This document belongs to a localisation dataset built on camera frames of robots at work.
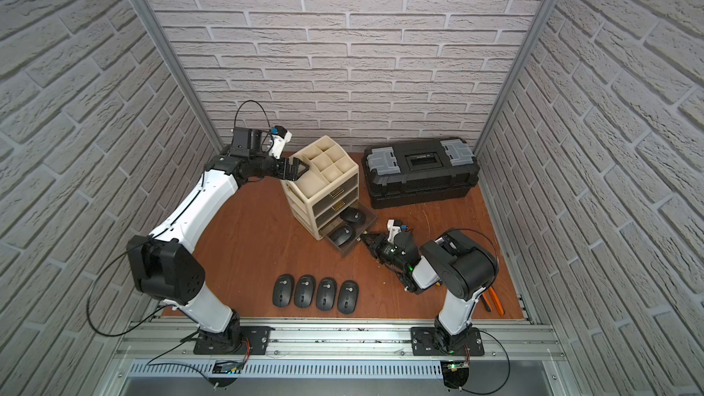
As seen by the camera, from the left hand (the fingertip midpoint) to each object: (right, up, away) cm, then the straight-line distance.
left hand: (301, 160), depth 83 cm
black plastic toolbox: (+38, -3, +9) cm, 39 cm away
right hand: (+20, -25, +6) cm, 32 cm away
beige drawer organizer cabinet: (+10, -8, -5) cm, 13 cm away
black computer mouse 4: (+2, -40, -2) cm, 40 cm away
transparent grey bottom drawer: (+22, -20, +14) cm, 33 cm away
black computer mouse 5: (+8, -41, -2) cm, 42 cm away
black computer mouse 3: (-5, -40, -2) cm, 40 cm away
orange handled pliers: (+60, -43, -4) cm, 74 cm away
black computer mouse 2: (+16, -19, +12) cm, 27 cm away
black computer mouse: (+12, -25, +9) cm, 29 cm away
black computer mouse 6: (+15, -41, -4) cm, 44 cm away
